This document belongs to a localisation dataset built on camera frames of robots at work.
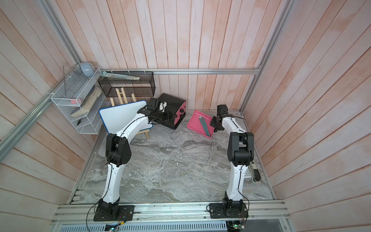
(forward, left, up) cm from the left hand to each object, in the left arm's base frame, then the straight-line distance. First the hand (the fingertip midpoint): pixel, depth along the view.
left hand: (173, 118), depth 97 cm
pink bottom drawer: (+3, -16, -10) cm, 19 cm away
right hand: (+3, -30, -7) cm, 31 cm away
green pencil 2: (+3, -21, -7) cm, 22 cm away
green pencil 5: (+5, -21, -5) cm, 23 cm away
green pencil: (+2, -22, -7) cm, 24 cm away
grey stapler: (-35, -49, -9) cm, 61 cm away
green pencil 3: (+5, -21, -6) cm, 22 cm away
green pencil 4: (+1, -21, -7) cm, 22 cm away
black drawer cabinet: (+13, 0, +1) cm, 13 cm away
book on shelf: (+3, +47, +18) cm, 50 cm away
